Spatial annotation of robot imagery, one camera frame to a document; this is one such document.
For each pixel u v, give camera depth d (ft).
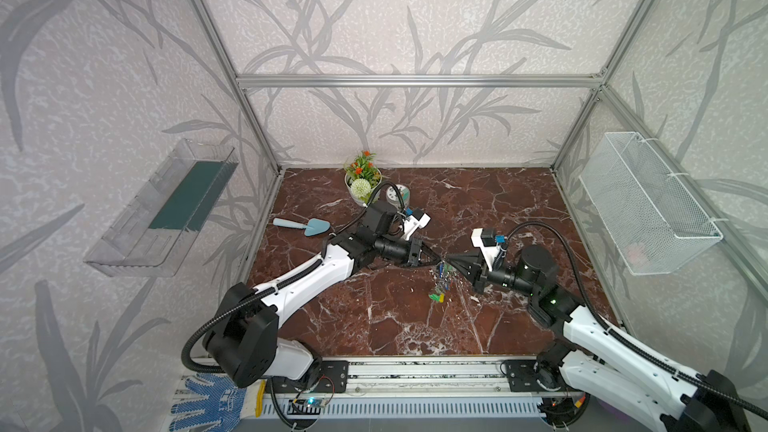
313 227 3.41
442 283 2.33
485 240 1.98
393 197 3.34
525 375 2.41
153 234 2.10
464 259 2.18
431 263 2.31
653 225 2.04
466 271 2.19
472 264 2.10
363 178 3.20
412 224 2.37
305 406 2.36
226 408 2.27
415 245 2.19
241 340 1.35
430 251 2.36
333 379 2.40
